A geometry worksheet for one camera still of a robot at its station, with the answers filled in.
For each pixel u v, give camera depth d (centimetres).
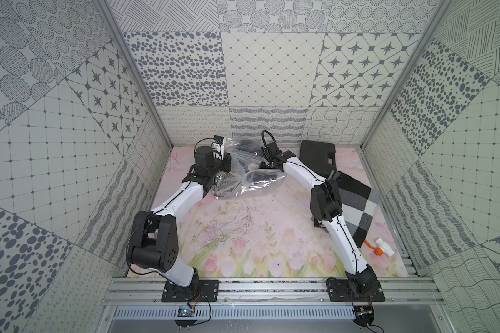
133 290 76
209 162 67
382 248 82
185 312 72
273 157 86
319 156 109
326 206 66
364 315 72
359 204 91
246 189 89
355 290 65
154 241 45
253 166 101
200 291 73
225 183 100
